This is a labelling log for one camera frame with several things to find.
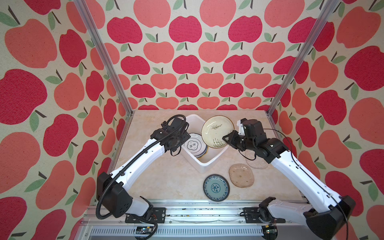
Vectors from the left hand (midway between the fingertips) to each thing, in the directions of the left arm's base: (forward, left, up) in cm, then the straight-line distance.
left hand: (188, 139), depth 80 cm
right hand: (-3, -19, +6) cm, 21 cm away
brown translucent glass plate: (-12, -32, -21) cm, 40 cm away
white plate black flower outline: (+7, -5, -18) cm, 20 cm away
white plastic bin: (+17, -5, -6) cm, 19 cm away
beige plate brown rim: (+3, -14, +5) cm, 16 cm away
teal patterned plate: (-19, -16, -21) cm, 33 cm away
